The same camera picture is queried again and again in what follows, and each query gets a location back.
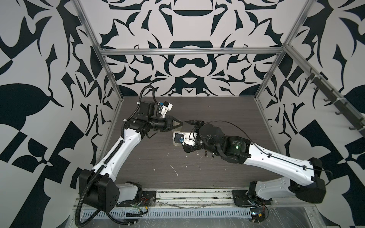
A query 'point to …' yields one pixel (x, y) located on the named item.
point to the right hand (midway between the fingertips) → (185, 126)
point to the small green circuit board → (257, 215)
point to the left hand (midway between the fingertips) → (183, 123)
